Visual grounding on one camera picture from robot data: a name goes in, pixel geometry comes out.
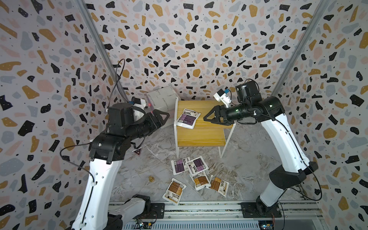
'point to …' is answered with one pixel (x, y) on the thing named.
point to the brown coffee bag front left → (174, 191)
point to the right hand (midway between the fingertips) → (207, 121)
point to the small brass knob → (151, 178)
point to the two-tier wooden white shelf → (205, 133)
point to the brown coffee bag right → (219, 185)
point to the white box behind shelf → (163, 98)
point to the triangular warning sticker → (137, 151)
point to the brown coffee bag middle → (200, 181)
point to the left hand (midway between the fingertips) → (166, 118)
